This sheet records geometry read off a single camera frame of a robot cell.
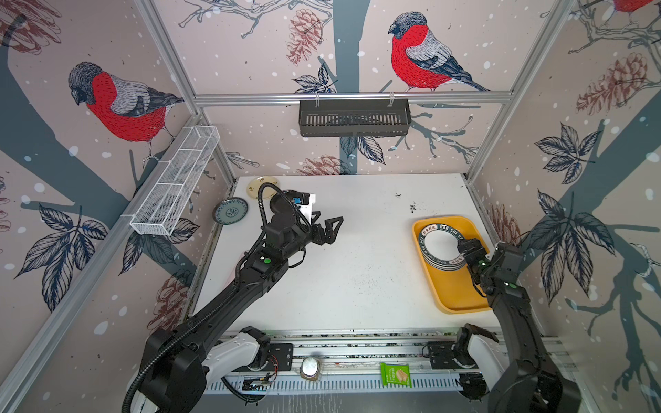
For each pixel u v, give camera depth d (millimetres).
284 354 738
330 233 669
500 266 625
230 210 1102
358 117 1065
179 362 383
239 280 519
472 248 757
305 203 648
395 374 698
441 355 744
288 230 570
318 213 778
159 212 714
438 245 931
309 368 637
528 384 389
